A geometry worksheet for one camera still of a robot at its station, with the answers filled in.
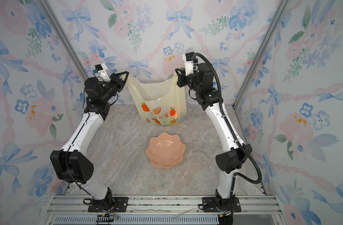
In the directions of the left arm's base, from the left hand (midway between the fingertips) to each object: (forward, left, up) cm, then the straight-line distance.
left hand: (129, 70), depth 68 cm
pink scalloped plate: (-19, -16, -47) cm, 53 cm away
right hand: (+1, -23, +1) cm, 23 cm away
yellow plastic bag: (-7, -15, -16) cm, 23 cm away
